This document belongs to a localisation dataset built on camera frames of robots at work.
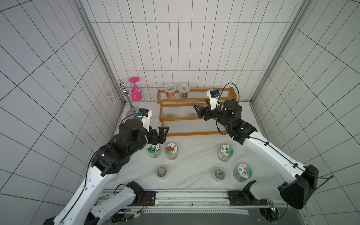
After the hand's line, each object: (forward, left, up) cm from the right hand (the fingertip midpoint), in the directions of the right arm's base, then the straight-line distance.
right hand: (194, 103), depth 70 cm
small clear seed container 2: (+12, +14, -2) cm, 19 cm away
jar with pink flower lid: (-24, -28, -28) cm, 46 cm away
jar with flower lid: (-13, -20, -28) cm, 37 cm away
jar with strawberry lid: (-14, +12, -27) cm, 33 cm away
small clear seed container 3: (-26, +17, -30) cm, 43 cm away
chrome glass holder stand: (+23, +47, -17) cm, 55 cm away
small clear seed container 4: (-25, -15, -31) cm, 42 cm away
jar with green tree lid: (-14, +23, -28) cm, 39 cm away
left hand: (-15, +17, -4) cm, 23 cm away
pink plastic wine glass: (+25, +42, -17) cm, 52 cm away
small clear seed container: (+13, +6, -2) cm, 15 cm away
